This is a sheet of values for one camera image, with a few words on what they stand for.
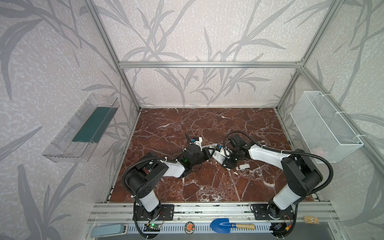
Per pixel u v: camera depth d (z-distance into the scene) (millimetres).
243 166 894
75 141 632
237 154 705
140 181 467
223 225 697
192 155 685
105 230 665
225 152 805
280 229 739
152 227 707
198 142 829
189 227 693
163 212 732
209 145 990
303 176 455
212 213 752
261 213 732
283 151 517
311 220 707
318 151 732
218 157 853
